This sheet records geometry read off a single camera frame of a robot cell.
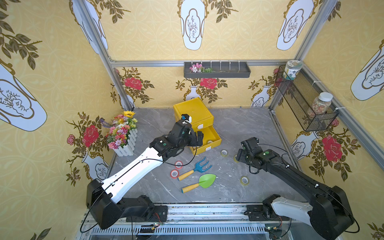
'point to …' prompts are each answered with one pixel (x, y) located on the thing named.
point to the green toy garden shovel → (205, 181)
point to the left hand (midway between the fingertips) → (190, 133)
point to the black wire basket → (299, 93)
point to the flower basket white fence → (122, 133)
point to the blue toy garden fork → (199, 167)
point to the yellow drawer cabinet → (202, 121)
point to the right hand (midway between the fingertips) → (245, 156)
